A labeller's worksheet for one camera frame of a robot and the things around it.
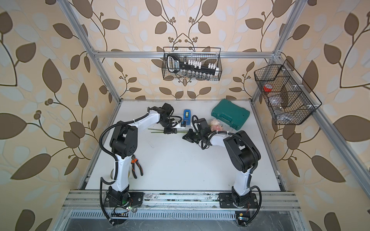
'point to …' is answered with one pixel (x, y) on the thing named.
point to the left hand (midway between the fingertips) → (173, 127)
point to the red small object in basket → (268, 87)
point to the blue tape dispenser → (187, 116)
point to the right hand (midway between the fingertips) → (182, 137)
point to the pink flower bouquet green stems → (216, 126)
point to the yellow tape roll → (111, 174)
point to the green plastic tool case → (234, 115)
